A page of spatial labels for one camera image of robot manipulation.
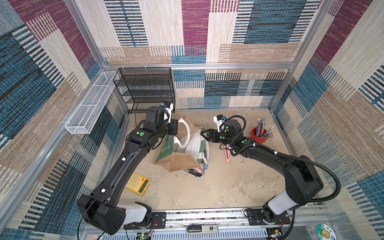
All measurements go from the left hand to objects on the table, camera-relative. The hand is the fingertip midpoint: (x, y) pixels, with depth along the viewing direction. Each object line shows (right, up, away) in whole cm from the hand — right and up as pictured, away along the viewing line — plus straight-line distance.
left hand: (177, 122), depth 74 cm
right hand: (+15, -7, +10) cm, 19 cm away
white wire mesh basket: (-43, +1, -4) cm, 44 cm away
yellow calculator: (-23, -34, +10) cm, 42 cm away
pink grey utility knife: (+12, -28, +14) cm, 34 cm away
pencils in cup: (+50, -4, +20) cm, 53 cm away
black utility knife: (+8, -29, +13) cm, 33 cm away
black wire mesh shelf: (-28, +25, +34) cm, 51 cm away
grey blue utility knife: (+15, -26, +17) cm, 35 cm away
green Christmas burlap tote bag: (+4, -16, +13) cm, 21 cm away
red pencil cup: (+46, -8, +21) cm, 51 cm away
